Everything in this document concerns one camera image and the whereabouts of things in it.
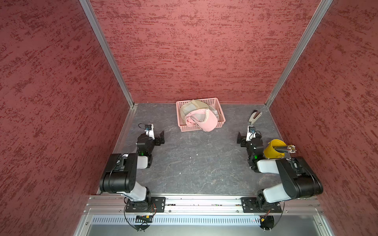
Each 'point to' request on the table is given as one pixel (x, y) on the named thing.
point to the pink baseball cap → (204, 118)
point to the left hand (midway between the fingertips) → (156, 133)
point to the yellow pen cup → (269, 153)
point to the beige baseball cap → (194, 104)
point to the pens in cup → (290, 149)
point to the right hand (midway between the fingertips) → (246, 133)
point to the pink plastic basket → (184, 128)
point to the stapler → (254, 117)
